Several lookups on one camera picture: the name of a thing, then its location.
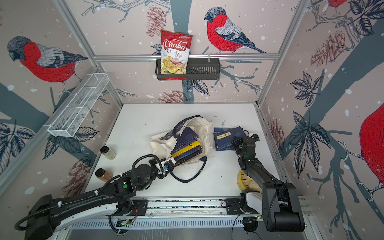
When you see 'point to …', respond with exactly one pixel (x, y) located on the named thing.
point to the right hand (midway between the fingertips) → (231, 134)
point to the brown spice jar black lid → (103, 174)
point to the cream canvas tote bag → (165, 142)
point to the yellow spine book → (176, 154)
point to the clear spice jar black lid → (108, 152)
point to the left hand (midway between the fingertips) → (171, 153)
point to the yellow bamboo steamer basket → (245, 182)
